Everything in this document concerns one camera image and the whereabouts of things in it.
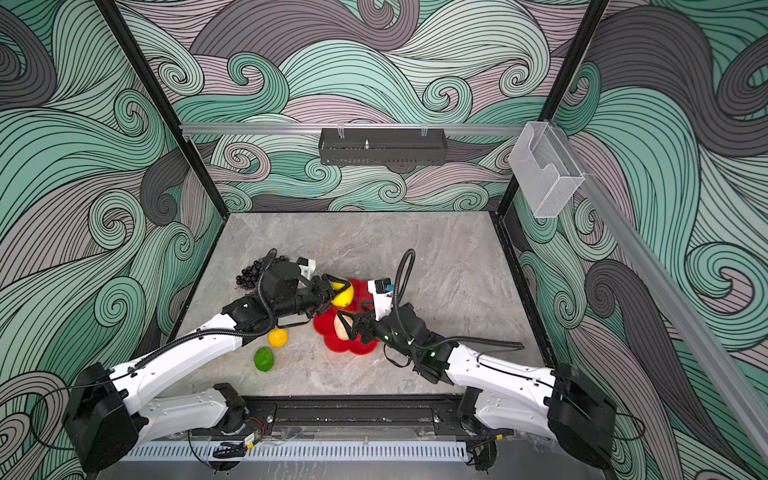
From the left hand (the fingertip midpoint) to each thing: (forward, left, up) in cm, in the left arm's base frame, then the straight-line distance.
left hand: (349, 289), depth 74 cm
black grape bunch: (+15, +36, -19) cm, 43 cm away
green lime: (-12, +23, -18) cm, 32 cm away
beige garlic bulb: (-4, +3, -16) cm, 17 cm away
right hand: (-5, 0, -2) cm, 6 cm away
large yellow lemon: (-3, +1, +1) cm, 3 cm away
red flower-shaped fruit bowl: (-2, +8, -16) cm, 18 cm away
